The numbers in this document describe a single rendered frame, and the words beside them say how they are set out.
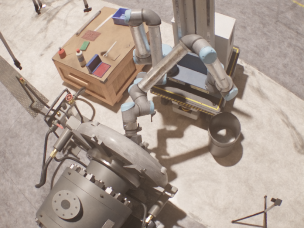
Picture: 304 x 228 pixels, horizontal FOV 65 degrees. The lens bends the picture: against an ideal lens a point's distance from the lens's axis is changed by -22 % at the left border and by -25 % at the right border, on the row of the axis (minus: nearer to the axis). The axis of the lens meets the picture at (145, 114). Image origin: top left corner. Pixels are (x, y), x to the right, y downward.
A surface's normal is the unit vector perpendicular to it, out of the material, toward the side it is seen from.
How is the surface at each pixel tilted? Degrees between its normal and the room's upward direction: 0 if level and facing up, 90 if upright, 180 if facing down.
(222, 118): 87
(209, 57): 83
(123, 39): 0
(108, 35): 0
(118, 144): 12
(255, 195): 0
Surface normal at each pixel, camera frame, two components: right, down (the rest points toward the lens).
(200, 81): -0.12, -0.51
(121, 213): 0.73, 0.19
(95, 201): 0.27, -0.26
